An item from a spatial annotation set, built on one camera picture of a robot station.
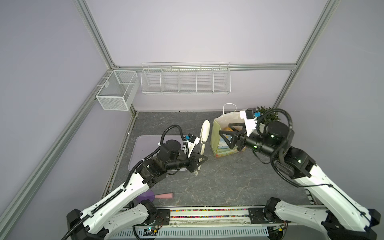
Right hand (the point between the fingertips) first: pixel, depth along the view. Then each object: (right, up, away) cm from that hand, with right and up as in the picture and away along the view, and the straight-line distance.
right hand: (225, 129), depth 57 cm
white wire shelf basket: (-18, +33, +41) cm, 56 cm away
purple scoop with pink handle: (-36, -36, +22) cm, 55 cm away
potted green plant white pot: (+32, +6, +37) cm, 49 cm away
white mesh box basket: (-65, +25, +43) cm, 82 cm away
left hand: (-8, -14, +8) cm, 18 cm away
